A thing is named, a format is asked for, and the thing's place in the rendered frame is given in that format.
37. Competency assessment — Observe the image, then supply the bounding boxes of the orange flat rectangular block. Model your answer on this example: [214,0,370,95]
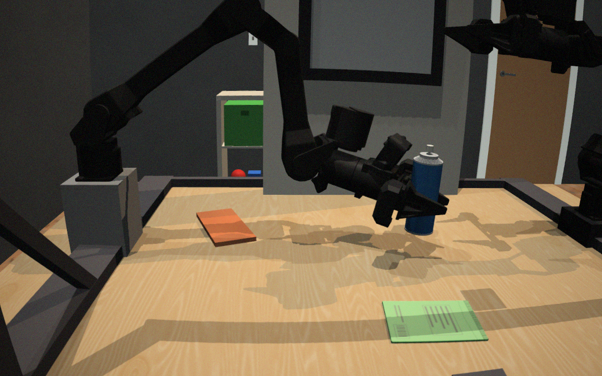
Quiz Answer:
[196,208,256,247]

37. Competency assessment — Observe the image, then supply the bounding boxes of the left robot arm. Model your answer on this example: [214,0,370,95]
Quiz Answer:
[70,0,412,193]

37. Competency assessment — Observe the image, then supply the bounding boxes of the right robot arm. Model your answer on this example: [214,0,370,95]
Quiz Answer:
[502,0,602,221]

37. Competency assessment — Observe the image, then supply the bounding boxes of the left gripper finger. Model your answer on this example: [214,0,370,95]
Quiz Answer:
[396,180,447,220]
[438,192,449,206]

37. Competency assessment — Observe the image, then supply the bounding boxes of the grey wall panel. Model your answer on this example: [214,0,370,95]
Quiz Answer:
[263,0,473,195]

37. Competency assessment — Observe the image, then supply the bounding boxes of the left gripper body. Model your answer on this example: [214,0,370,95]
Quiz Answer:
[350,158,413,228]

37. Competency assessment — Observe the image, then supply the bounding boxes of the green flat sheet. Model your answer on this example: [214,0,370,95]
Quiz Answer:
[382,300,489,343]

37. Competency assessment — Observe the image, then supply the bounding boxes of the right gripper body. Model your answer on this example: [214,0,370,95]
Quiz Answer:
[471,14,547,59]

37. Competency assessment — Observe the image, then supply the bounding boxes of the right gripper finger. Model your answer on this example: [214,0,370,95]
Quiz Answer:
[443,19,481,53]
[466,15,520,55]

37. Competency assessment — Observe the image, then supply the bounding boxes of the black rectangular frame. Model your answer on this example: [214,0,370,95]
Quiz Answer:
[298,0,446,86]

